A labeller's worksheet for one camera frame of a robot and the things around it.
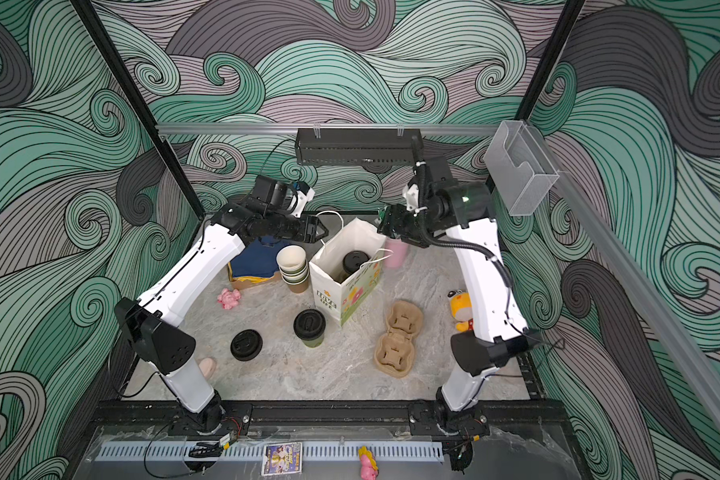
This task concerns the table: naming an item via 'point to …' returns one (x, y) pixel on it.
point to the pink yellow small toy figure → (368, 466)
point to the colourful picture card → (285, 458)
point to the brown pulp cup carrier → (394, 353)
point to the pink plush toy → (229, 298)
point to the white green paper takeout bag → (339, 295)
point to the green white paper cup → (314, 343)
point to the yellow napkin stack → (250, 279)
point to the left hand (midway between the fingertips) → (322, 228)
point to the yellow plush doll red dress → (461, 309)
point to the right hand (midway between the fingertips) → (390, 233)
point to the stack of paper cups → (293, 265)
